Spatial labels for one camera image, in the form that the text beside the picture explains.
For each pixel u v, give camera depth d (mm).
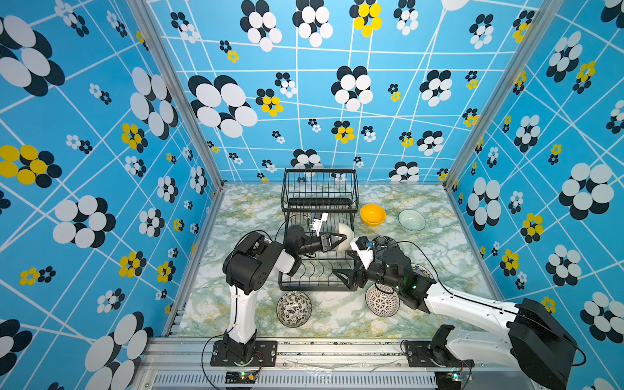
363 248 668
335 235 849
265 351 738
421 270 866
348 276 680
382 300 828
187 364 759
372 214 1040
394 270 611
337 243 845
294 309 824
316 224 841
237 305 568
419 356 725
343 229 906
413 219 1046
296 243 758
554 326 430
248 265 537
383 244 954
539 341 408
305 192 1118
